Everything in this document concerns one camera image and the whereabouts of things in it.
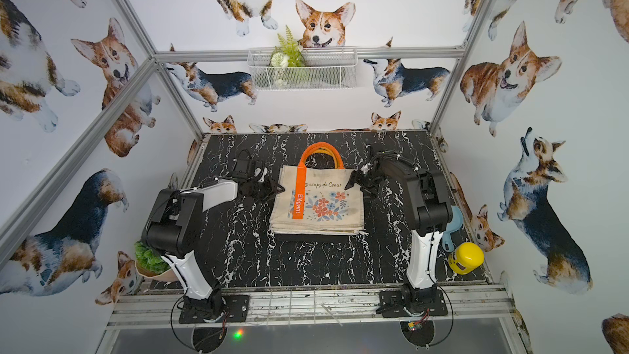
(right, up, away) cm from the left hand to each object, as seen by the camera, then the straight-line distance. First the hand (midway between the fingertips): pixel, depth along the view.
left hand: (285, 186), depth 96 cm
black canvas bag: (+12, -17, -9) cm, 23 cm away
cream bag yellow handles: (+15, +15, +17) cm, 27 cm away
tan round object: (-29, -22, -26) cm, 45 cm away
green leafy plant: (-34, -18, -26) cm, 47 cm away
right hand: (+25, -1, -1) cm, 25 cm away
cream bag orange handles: (+11, -4, -1) cm, 11 cm away
